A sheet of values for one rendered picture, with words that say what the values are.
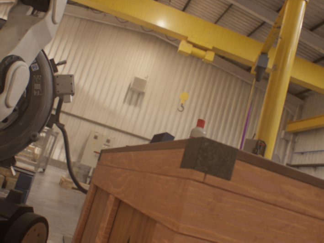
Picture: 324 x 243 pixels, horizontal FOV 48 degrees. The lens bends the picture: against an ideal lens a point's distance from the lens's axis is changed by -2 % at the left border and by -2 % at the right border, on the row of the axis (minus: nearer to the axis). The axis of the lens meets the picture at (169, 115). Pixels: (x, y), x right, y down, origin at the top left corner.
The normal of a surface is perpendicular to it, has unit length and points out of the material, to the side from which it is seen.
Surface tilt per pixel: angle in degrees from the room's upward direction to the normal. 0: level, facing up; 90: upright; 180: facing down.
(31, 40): 90
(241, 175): 90
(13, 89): 90
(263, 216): 90
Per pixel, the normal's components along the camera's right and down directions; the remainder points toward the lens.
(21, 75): 0.95, 0.24
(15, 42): -0.05, -0.55
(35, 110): 0.32, -0.11
